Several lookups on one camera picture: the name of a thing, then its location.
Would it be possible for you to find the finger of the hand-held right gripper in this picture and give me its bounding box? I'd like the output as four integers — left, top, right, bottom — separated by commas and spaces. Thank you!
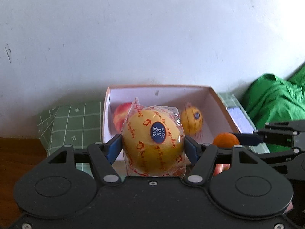
230, 120, 305, 146
258, 147, 301, 165

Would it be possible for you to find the green checked tablecloth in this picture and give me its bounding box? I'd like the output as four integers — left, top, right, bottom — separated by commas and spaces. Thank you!
37, 93, 271, 179

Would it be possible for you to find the large red apple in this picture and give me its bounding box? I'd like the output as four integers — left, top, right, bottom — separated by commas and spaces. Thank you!
113, 102, 134, 133

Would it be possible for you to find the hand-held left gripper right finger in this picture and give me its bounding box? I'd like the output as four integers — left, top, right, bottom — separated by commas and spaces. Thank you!
184, 135, 265, 186

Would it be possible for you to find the smartphone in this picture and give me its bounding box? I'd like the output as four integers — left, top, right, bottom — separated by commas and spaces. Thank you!
226, 107, 254, 134

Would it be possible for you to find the green cloth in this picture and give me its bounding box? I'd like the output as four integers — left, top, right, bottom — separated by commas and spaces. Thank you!
242, 63, 305, 153

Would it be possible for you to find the brown cardboard box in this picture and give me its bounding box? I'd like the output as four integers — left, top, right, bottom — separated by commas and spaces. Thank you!
102, 85, 242, 170

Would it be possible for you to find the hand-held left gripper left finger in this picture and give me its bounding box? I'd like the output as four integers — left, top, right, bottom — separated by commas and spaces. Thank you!
39, 134, 122, 187

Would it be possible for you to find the small orange tangerine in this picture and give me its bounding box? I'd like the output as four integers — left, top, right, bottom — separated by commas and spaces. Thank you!
213, 132, 240, 148

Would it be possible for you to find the plastic-wrapped yellow lemon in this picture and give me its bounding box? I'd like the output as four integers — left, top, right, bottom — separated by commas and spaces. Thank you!
180, 102, 204, 141
121, 97, 186, 178

